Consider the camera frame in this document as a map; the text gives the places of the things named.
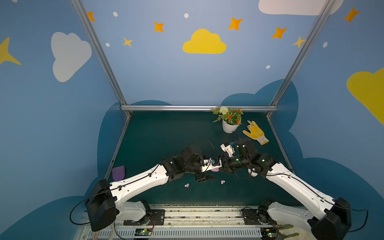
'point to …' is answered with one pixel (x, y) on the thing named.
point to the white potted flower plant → (231, 118)
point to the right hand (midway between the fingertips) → (214, 164)
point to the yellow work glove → (256, 133)
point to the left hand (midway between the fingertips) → (215, 169)
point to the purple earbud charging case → (215, 169)
